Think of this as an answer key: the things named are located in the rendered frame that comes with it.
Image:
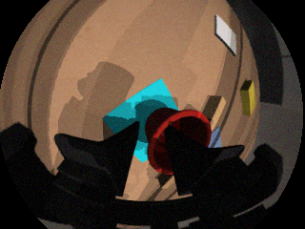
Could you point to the yellow flat block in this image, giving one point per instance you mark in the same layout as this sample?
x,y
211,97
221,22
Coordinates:
x,y
247,97

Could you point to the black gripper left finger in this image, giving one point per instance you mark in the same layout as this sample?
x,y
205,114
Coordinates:
x,y
113,155

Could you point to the tan flat bar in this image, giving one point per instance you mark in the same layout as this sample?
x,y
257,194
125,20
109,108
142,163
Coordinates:
x,y
212,110

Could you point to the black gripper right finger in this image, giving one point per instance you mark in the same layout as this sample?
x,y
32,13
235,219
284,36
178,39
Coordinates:
x,y
191,160

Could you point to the white square block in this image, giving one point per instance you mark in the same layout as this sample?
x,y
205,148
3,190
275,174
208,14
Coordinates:
x,y
224,33

